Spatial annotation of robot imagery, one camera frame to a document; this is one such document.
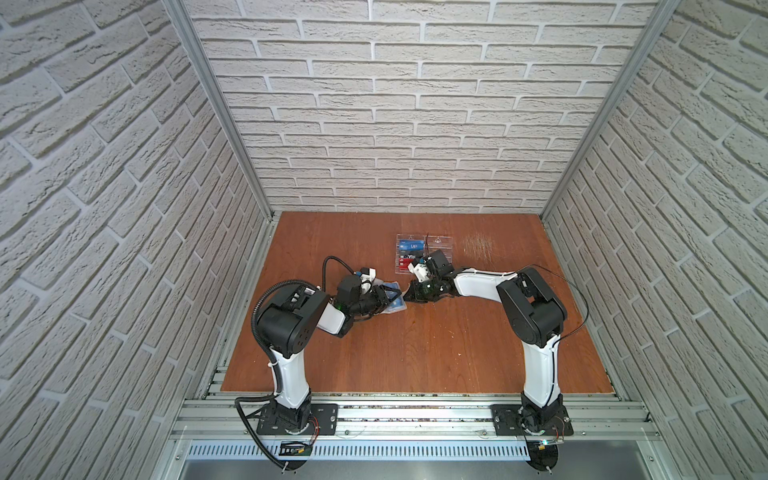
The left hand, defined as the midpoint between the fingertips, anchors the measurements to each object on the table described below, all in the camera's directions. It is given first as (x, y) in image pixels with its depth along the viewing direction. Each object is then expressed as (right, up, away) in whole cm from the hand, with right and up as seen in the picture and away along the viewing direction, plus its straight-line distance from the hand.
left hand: (406, 293), depth 91 cm
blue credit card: (+2, +15, +10) cm, 18 cm away
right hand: (+1, -2, +6) cm, 7 cm away
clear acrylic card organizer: (+10, +16, +12) cm, 22 cm away
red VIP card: (-1, +9, +10) cm, 13 cm away
